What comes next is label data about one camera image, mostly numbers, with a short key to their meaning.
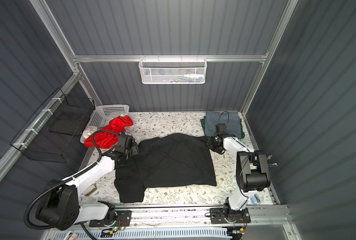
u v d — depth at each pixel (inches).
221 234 27.6
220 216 29.0
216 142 27.9
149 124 44.9
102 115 45.3
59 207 16.2
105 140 34.8
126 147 26.8
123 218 28.5
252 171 18.7
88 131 37.8
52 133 28.6
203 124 43.8
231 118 44.4
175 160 36.8
